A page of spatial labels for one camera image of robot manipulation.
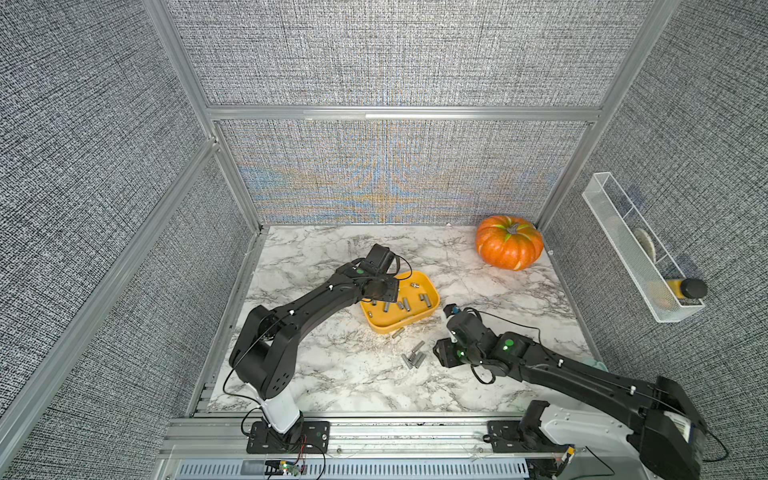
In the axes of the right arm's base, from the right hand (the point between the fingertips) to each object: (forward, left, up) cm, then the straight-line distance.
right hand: (436, 343), depth 81 cm
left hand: (+15, +11, +4) cm, 19 cm away
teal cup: (-1, -48, -13) cm, 49 cm away
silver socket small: (-1, +4, -8) cm, 9 cm away
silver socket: (+16, +8, -8) cm, 20 cm away
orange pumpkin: (+34, -27, +2) cm, 43 cm away
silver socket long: (+2, +4, -8) cm, 9 cm away
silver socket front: (+16, +13, -9) cm, 22 cm away
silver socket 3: (+7, +10, -9) cm, 15 cm away
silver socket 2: (+19, 0, -8) cm, 21 cm away
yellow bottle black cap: (+2, -49, +25) cm, 55 cm away
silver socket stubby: (-2, +8, -8) cm, 11 cm away
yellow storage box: (+19, +3, -8) cm, 21 cm away
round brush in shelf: (+15, -48, +25) cm, 56 cm away
